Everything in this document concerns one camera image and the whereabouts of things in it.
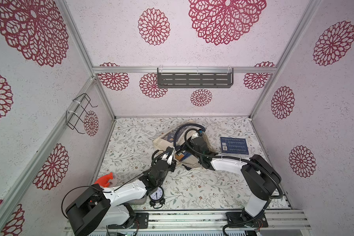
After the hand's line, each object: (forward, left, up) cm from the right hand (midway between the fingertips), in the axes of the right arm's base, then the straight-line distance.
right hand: (177, 137), depth 86 cm
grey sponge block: (-32, +20, -14) cm, 41 cm away
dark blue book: (+7, -41, -19) cm, 46 cm away
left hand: (-9, +2, -3) cm, 10 cm away
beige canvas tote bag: (-1, 0, +1) cm, 1 cm away
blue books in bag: (-4, -5, -12) cm, 13 cm away
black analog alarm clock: (-30, +11, -14) cm, 35 cm away
